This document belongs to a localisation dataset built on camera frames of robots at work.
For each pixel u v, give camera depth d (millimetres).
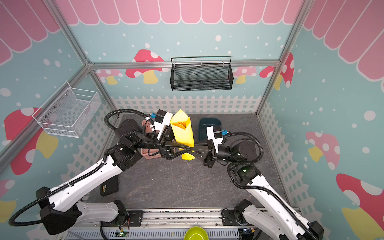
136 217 742
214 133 442
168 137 472
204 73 928
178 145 444
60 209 397
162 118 426
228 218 740
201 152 489
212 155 484
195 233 701
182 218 759
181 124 425
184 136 466
